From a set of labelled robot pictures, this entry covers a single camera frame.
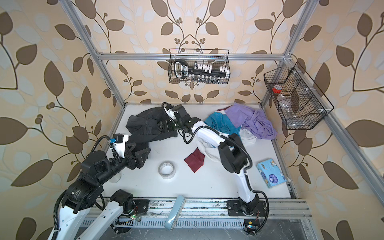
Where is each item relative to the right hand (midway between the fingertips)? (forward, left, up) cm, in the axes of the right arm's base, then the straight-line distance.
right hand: (163, 125), depth 86 cm
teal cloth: (+11, -37, -12) cm, 40 cm away
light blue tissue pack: (-27, -59, -12) cm, 66 cm away
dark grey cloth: (+6, +16, -10) cm, 20 cm away
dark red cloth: (+26, -41, -14) cm, 51 cm away
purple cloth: (+9, -58, -9) cm, 60 cm away
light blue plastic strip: (-41, -8, -15) cm, 45 cm away
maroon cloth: (-14, -18, -17) cm, 28 cm away
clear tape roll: (-19, -1, -18) cm, 26 cm away
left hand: (-20, +4, +12) cm, 24 cm away
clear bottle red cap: (+16, -68, +12) cm, 71 cm away
